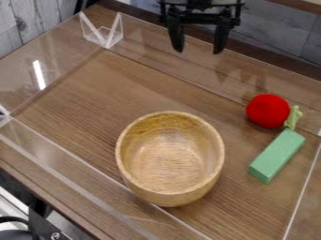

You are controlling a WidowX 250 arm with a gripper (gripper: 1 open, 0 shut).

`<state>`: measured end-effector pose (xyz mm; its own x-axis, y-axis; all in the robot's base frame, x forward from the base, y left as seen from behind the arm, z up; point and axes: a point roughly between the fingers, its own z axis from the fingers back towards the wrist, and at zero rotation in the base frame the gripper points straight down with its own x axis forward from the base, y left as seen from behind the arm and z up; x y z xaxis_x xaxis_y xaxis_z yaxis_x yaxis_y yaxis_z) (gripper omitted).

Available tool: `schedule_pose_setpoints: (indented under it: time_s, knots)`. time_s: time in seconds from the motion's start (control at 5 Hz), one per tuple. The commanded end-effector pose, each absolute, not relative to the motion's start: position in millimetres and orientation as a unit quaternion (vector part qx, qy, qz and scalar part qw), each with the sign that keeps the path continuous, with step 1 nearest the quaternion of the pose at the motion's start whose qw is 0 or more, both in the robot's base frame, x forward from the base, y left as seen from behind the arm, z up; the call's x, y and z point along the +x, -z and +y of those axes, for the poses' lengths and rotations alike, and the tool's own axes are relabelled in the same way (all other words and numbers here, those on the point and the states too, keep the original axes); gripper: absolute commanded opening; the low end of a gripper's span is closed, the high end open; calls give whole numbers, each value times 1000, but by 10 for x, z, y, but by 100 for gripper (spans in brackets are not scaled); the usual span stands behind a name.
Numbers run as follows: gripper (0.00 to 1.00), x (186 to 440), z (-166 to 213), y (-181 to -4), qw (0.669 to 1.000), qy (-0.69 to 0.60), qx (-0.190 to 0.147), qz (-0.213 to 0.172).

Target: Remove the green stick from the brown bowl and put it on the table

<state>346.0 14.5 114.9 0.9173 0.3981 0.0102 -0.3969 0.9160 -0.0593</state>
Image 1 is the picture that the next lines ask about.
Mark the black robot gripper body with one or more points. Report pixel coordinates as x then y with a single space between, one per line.
201 11

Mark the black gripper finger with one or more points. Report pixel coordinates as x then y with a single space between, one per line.
221 35
177 33

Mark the brown wooden bowl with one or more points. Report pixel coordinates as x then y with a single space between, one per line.
170 156

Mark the red plush tomato toy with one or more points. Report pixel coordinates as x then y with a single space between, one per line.
271 112

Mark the green rectangular block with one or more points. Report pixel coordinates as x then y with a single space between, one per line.
275 157

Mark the clear acrylic corner bracket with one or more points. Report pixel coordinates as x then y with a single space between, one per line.
102 36

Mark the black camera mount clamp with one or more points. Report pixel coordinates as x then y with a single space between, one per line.
39 229

